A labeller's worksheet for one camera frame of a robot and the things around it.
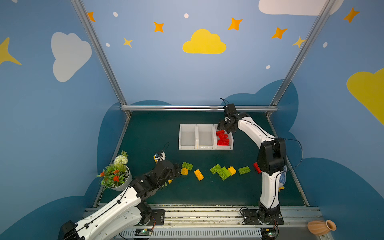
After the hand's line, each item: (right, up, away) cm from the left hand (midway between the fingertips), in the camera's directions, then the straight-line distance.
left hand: (176, 168), depth 79 cm
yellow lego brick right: (+33, -4, +10) cm, 34 cm away
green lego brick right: (+41, -4, +12) cm, 43 cm away
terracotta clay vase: (+65, -22, -15) cm, 70 cm away
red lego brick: (+29, +12, +20) cm, 38 cm away
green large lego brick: (+28, -6, +10) cm, 30 cm away
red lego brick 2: (+30, +16, +25) cm, 43 cm away
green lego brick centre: (+6, -2, +14) cm, 15 cm away
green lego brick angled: (+23, -4, +12) cm, 26 cm away
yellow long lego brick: (+13, -7, +10) cm, 17 cm away
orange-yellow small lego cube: (+4, -5, +9) cm, 11 cm away
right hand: (+30, +23, +19) cm, 42 cm away
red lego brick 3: (+29, +19, +28) cm, 45 cm away
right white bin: (+34, +15, +20) cm, 43 cm away
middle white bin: (+19, +15, +28) cm, 37 cm away
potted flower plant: (-28, -2, -6) cm, 29 cm away
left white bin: (+5, +13, +25) cm, 29 cm away
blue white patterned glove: (+62, -9, +7) cm, 63 cm away
